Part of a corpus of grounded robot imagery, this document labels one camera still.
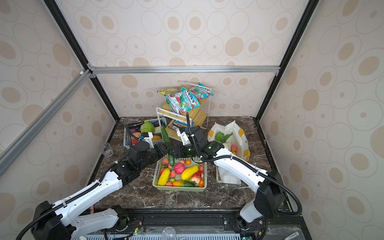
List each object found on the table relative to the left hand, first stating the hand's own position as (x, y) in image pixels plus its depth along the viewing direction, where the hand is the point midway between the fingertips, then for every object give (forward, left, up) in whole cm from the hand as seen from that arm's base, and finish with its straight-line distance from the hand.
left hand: (174, 143), depth 73 cm
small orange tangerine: (+2, -6, -25) cm, 25 cm away
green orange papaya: (-12, -3, -22) cm, 25 cm away
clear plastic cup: (+10, +47, -24) cm, 54 cm away
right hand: (-3, +1, -4) cm, 5 cm away
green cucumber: (+4, +4, -2) cm, 6 cm away
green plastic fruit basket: (-6, -2, -23) cm, 24 cm away
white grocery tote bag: (+10, -35, -11) cm, 38 cm away
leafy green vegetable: (+15, -26, -15) cm, 34 cm away
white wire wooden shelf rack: (+24, +4, -10) cm, 26 cm away
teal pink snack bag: (+30, -13, +8) cm, 34 cm away
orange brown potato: (+22, +31, -22) cm, 43 cm away
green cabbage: (+23, +22, -15) cm, 35 cm away
